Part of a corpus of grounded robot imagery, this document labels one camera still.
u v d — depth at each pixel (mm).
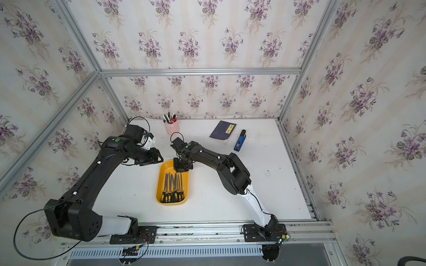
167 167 895
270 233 635
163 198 817
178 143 766
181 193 839
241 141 1053
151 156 687
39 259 376
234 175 561
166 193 843
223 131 1117
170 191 854
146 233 732
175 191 847
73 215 383
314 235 734
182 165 814
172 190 864
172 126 1041
